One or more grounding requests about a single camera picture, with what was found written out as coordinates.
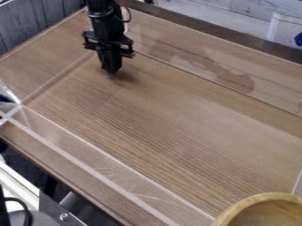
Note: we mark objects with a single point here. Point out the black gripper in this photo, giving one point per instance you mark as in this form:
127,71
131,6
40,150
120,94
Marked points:
110,50

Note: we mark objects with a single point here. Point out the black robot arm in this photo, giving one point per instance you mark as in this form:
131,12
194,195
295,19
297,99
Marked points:
107,39

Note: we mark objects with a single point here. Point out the brown wooden bowl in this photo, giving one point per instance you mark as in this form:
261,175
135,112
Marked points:
266,209

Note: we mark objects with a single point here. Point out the white container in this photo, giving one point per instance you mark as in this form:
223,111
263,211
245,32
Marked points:
283,28

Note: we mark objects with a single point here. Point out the blue object at right edge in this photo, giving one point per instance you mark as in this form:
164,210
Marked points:
298,39

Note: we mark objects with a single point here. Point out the clear acrylic tray wall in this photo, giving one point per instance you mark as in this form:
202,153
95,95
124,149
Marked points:
194,128

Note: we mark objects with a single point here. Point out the grey metal bracket with screw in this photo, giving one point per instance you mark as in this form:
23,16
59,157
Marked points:
54,214

